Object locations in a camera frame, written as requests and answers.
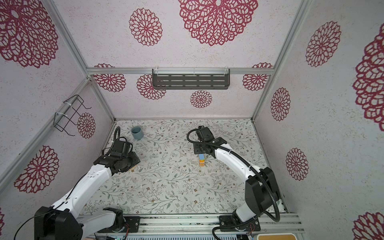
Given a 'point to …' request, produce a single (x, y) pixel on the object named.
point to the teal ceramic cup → (137, 132)
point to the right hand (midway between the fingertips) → (199, 144)
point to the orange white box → (276, 236)
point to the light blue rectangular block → (201, 156)
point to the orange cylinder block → (201, 163)
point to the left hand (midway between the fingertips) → (136, 163)
